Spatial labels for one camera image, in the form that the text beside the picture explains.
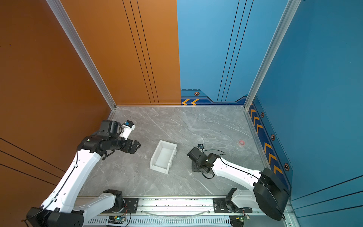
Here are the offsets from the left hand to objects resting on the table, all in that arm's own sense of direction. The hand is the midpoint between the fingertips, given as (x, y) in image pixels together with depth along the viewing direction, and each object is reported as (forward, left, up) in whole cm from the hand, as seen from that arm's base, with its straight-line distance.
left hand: (133, 140), depth 77 cm
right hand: (-8, -35, -16) cm, 39 cm away
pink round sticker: (+11, -68, -20) cm, 72 cm away
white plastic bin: (-3, -13, -19) cm, 24 cm away
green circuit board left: (-34, +4, -20) cm, 40 cm away
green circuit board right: (-33, -58, -19) cm, 69 cm away
